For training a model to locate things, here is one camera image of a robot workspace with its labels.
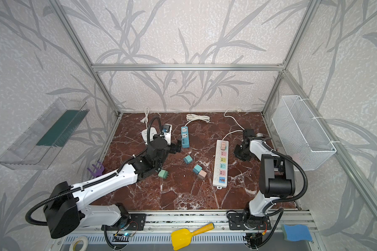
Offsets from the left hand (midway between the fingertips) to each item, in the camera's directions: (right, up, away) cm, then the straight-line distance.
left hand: (176, 130), depth 78 cm
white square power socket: (-20, -2, +28) cm, 34 cm away
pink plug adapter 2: (+14, -25, +9) cm, 30 cm away
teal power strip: (+2, -5, +27) cm, 27 cm away
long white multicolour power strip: (+25, -20, +13) cm, 34 cm away
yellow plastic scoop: (+4, -48, -9) cm, 49 cm away
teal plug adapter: (+5, -18, +15) cm, 24 cm away
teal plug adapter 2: (+11, -22, +11) cm, 27 cm away
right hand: (+35, -13, +17) cm, 41 cm away
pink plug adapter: (+27, -10, +16) cm, 33 cm away
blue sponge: (+55, -46, -9) cm, 72 cm away
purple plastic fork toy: (-48, -25, +13) cm, 56 cm away
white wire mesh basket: (+54, -3, -16) cm, 56 cm away
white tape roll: (-39, -49, -9) cm, 63 cm away
